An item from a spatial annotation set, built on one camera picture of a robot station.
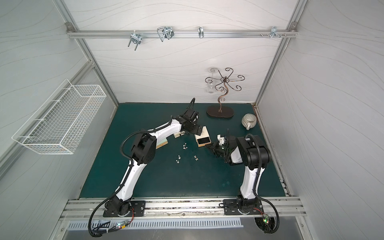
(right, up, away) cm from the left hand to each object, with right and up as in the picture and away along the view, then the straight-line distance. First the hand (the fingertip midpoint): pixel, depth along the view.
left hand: (197, 129), depth 101 cm
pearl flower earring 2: (-11, -17, -9) cm, 22 cm away
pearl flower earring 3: (-12, -19, -11) cm, 25 cm away
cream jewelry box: (-13, -3, -1) cm, 13 cm away
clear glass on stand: (+8, +30, -13) cm, 33 cm away
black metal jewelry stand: (+16, +13, +14) cm, 25 cm away
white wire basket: (-65, +5, -33) cm, 73 cm away
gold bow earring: (-1, -16, -9) cm, 19 cm away
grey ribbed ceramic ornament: (+38, +6, +6) cm, 39 cm away
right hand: (+5, -10, -6) cm, 12 cm away
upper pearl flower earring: (-9, -10, -4) cm, 14 cm away
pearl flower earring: (-9, -12, -5) cm, 16 cm away
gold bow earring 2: (0, -18, -10) cm, 20 cm away
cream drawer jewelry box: (+5, -6, -6) cm, 9 cm away
